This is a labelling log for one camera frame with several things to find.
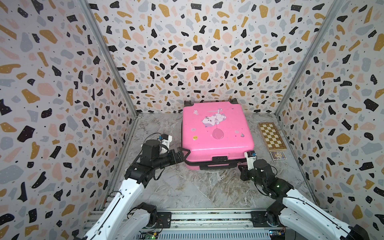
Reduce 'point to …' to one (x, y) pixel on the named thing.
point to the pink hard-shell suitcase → (217, 134)
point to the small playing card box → (278, 155)
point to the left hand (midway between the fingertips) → (186, 153)
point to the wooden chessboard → (271, 137)
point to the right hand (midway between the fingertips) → (239, 166)
